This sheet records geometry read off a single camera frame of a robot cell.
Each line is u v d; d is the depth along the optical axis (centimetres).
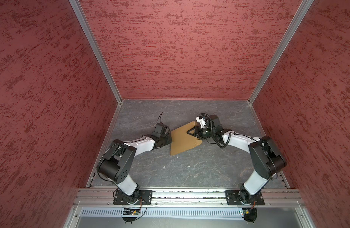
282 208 75
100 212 71
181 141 90
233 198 74
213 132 73
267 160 50
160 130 74
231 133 61
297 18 75
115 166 46
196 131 80
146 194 75
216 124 73
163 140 81
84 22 76
